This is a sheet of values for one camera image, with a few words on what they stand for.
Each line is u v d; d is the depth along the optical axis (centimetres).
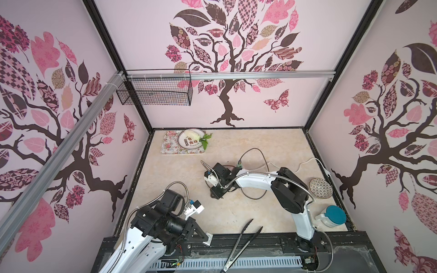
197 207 63
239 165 93
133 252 44
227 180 69
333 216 75
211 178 83
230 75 93
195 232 60
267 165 96
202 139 111
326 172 101
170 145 111
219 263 70
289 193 51
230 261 68
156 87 95
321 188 90
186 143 110
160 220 49
